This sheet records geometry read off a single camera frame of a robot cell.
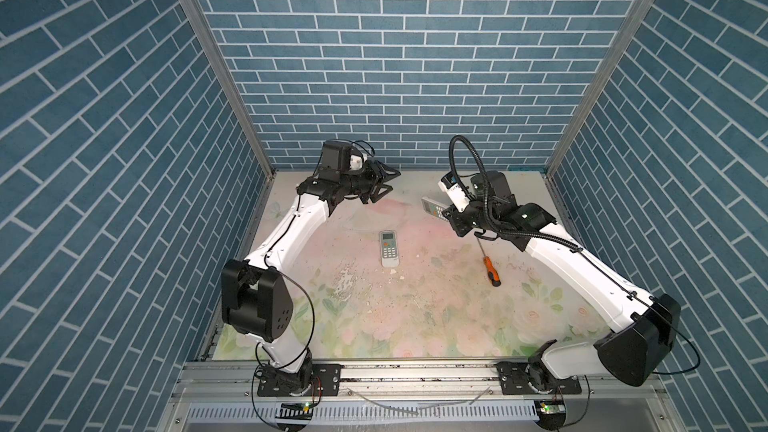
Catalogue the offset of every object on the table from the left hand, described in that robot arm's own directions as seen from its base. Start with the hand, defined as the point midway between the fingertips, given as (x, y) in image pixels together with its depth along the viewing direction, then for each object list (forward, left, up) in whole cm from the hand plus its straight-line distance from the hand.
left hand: (398, 179), depth 78 cm
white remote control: (-5, +2, -28) cm, 29 cm away
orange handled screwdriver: (-17, -30, -28) cm, 44 cm away
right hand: (-6, -12, -4) cm, 14 cm away
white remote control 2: (-6, -10, -6) cm, 13 cm away
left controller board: (-47, +26, -34) cm, 64 cm away
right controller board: (-49, -38, -34) cm, 70 cm away
